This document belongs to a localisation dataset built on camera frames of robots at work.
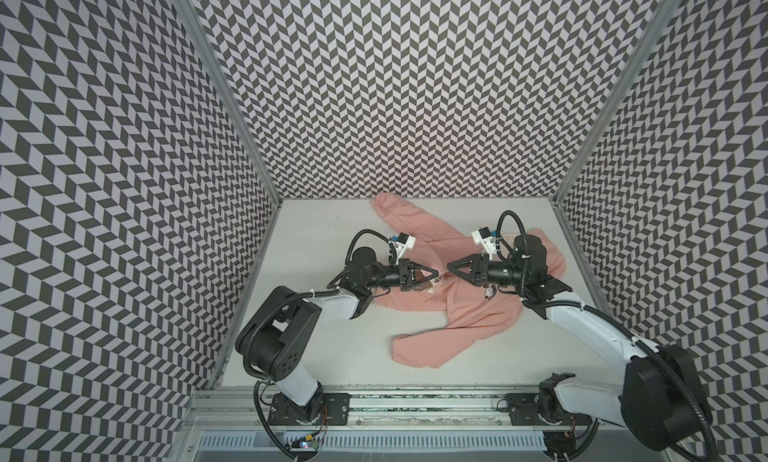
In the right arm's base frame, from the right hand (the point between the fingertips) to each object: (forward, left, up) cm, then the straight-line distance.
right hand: (452, 269), depth 74 cm
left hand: (-2, +5, 0) cm, 5 cm away
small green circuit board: (-34, +35, -18) cm, 52 cm away
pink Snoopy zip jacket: (-4, -8, -16) cm, 19 cm away
